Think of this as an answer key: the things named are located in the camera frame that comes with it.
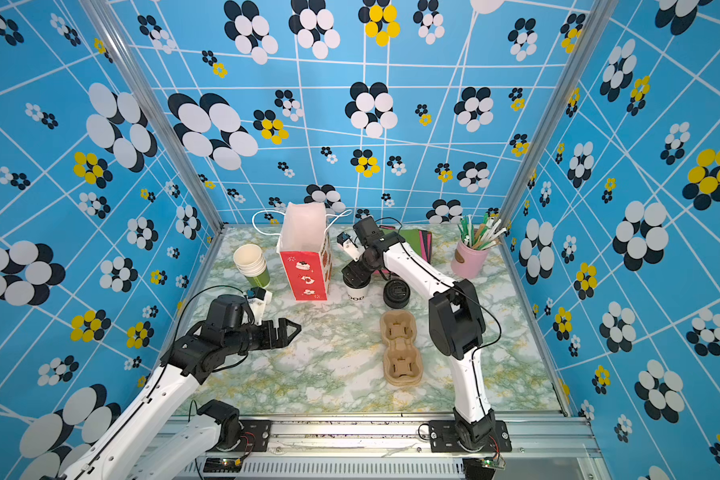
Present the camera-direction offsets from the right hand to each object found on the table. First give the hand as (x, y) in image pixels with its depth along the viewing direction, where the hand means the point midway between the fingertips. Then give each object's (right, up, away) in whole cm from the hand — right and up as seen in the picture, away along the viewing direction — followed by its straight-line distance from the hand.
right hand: (360, 268), depth 94 cm
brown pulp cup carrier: (+12, -25, -12) cm, 30 cm away
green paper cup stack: (-34, +2, -3) cm, 34 cm away
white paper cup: (-1, -9, +2) cm, 9 cm away
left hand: (-18, -15, -18) cm, 29 cm away
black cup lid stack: (+12, -8, +2) cm, 15 cm away
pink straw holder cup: (+36, +2, +5) cm, 37 cm away
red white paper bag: (-21, +6, +14) cm, 26 cm away
